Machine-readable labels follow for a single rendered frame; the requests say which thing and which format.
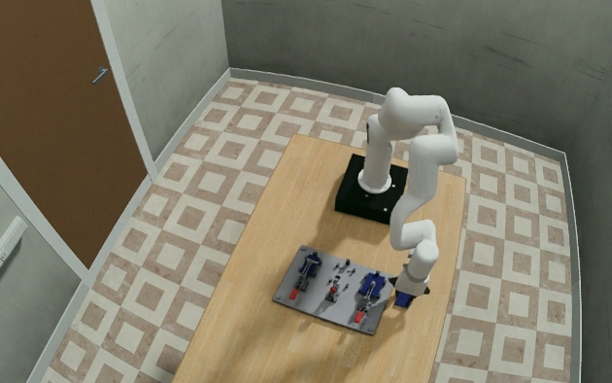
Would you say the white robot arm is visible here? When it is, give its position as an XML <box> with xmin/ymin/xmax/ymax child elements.
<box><xmin>358</xmin><ymin>87</ymin><xmax>459</xmax><ymax>283</ymax></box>

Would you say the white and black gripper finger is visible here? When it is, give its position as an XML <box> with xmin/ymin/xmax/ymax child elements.
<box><xmin>411</xmin><ymin>286</ymin><xmax>430</xmax><ymax>301</ymax></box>
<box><xmin>390</xmin><ymin>276</ymin><xmax>399</xmax><ymax>296</ymax></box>

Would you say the blue part with slot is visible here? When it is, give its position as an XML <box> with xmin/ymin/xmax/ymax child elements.
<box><xmin>394</xmin><ymin>292</ymin><xmax>412</xmax><ymax>309</ymax></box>

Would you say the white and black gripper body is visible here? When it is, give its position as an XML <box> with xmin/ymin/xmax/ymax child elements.
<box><xmin>394</xmin><ymin>268</ymin><xmax>429</xmax><ymax>296</ymax></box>

